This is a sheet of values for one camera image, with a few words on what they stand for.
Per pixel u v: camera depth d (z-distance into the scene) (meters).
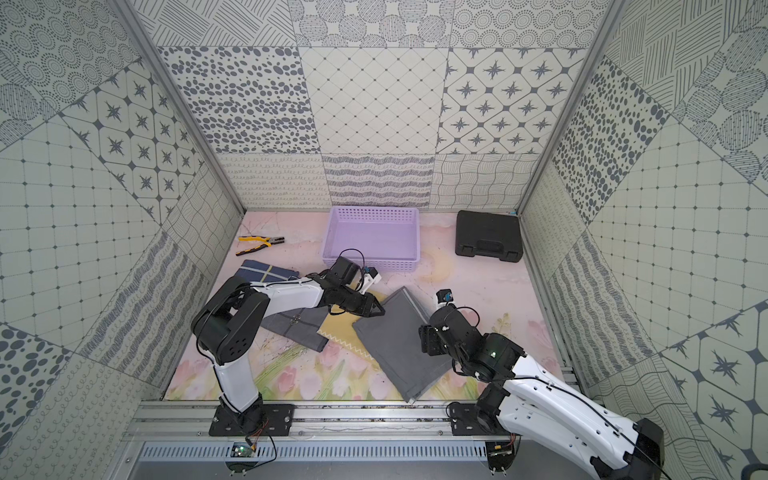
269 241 1.10
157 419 0.75
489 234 1.12
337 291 0.76
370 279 0.87
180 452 0.70
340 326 0.87
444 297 0.67
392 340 0.86
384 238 1.15
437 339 0.67
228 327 0.49
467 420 0.73
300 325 0.89
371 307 0.85
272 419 0.73
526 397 0.48
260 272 1.01
